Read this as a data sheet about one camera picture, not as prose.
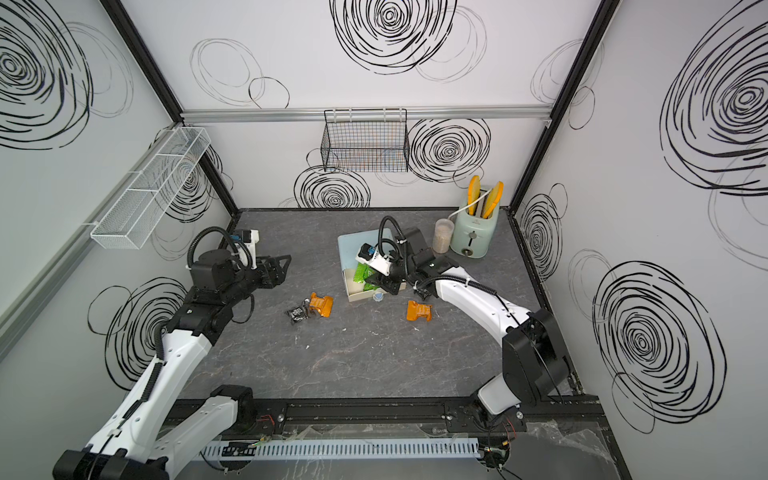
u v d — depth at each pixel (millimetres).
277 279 681
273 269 667
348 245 913
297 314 907
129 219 719
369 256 683
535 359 423
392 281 723
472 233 955
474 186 975
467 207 989
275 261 672
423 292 944
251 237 665
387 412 758
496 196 937
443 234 1014
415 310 917
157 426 429
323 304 929
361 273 789
